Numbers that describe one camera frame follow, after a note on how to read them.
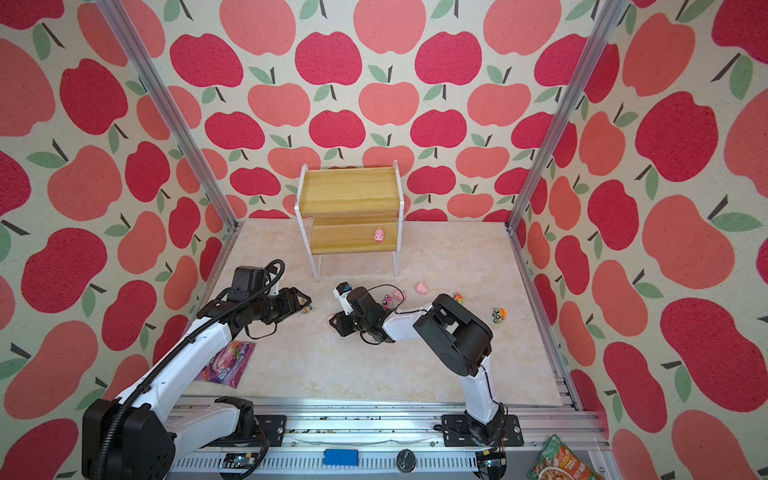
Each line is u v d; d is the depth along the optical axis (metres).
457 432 0.73
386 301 0.96
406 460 0.62
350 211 0.79
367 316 0.75
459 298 0.98
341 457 0.69
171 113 0.88
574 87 0.82
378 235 0.93
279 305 0.72
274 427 0.74
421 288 1.01
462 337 0.53
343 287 0.85
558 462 0.69
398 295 0.98
